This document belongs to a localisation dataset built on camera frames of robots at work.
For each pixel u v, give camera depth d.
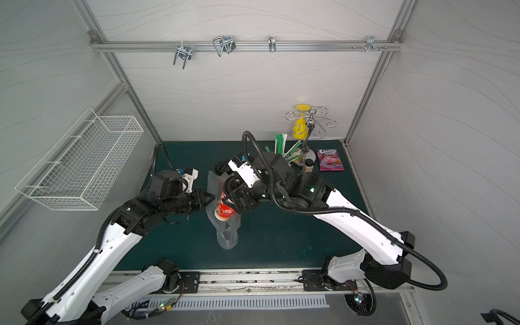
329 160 1.09
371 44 0.76
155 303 0.70
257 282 0.75
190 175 0.63
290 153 0.98
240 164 0.49
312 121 0.91
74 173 0.66
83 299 0.39
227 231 0.85
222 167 0.87
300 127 1.17
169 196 0.52
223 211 0.60
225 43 0.76
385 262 0.39
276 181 0.41
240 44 0.80
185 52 0.79
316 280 0.73
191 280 0.73
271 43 0.78
